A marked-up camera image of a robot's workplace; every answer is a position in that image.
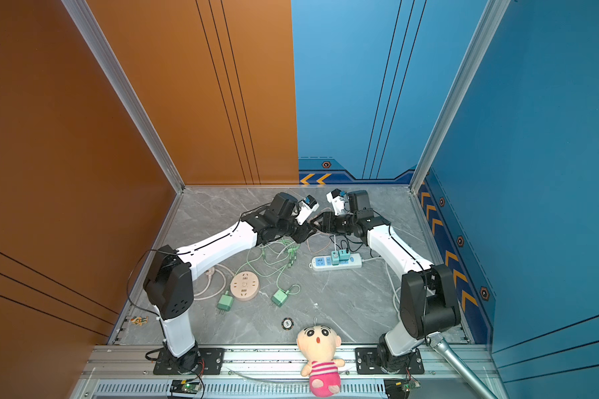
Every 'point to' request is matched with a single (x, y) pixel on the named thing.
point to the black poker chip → (287, 323)
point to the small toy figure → (140, 321)
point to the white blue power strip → (324, 263)
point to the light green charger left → (225, 302)
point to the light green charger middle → (279, 298)
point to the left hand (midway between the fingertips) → (313, 222)
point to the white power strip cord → (393, 283)
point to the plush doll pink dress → (318, 344)
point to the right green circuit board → (399, 388)
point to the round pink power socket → (245, 285)
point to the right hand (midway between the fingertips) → (316, 223)
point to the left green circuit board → (185, 386)
